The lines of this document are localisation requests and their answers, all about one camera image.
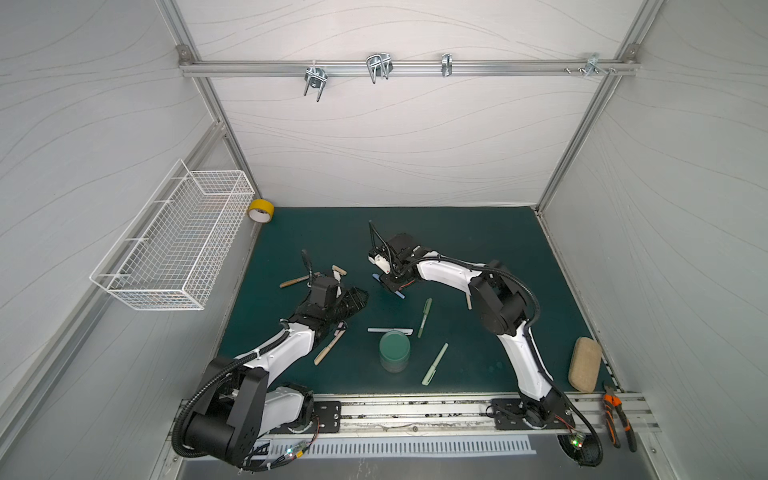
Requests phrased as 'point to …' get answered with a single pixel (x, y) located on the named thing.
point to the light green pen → (427, 378)
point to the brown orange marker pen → (293, 281)
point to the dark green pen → (425, 312)
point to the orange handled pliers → (611, 401)
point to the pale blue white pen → (408, 331)
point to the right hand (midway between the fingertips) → (390, 272)
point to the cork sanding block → (585, 364)
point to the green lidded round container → (394, 352)
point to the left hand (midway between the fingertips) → (368, 293)
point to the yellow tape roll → (260, 211)
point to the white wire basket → (172, 252)
